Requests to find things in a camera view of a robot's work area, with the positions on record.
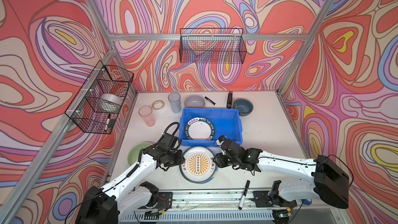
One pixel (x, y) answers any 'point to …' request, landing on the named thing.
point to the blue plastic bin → (227, 123)
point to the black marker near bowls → (209, 99)
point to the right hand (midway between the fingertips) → (217, 163)
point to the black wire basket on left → (97, 107)
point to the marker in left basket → (108, 122)
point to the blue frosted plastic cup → (174, 98)
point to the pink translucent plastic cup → (146, 112)
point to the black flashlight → (229, 103)
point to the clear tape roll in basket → (110, 102)
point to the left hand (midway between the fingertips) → (185, 159)
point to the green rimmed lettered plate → (200, 128)
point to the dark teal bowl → (244, 106)
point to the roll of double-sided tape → (158, 104)
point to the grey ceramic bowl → (194, 101)
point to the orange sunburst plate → (198, 167)
